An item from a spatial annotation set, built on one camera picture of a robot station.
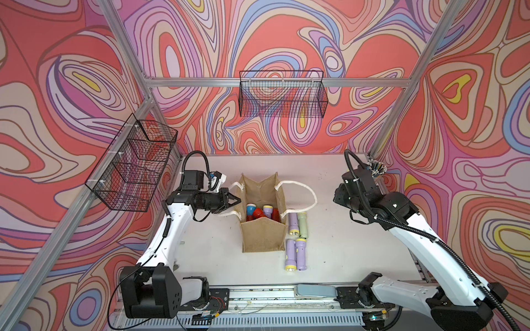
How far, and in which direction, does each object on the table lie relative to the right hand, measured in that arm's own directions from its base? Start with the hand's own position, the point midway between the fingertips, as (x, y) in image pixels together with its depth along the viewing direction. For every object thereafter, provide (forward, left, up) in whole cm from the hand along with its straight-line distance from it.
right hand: (340, 198), depth 71 cm
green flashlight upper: (+1, +10, -22) cm, 24 cm away
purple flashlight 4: (-8, +13, -22) cm, 27 cm away
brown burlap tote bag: (-8, +31, -7) cm, 33 cm away
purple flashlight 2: (0, +15, -22) cm, 27 cm away
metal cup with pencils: (+22, -25, -10) cm, 35 cm away
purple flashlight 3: (-15, +18, -22) cm, 32 cm away
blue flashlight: (+10, +34, -21) cm, 41 cm away
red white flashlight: (+5, +30, -17) cm, 35 cm away
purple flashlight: (+7, +26, -19) cm, 33 cm away
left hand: (+3, +36, -4) cm, 36 cm away
